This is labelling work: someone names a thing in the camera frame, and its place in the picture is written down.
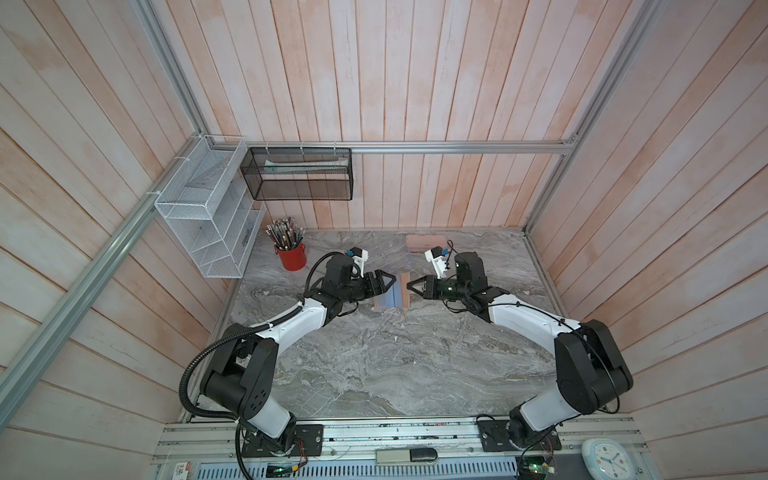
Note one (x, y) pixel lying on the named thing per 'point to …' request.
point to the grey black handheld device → (406, 456)
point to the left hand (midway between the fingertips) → (388, 285)
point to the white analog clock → (606, 460)
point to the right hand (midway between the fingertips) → (408, 284)
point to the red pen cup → (294, 259)
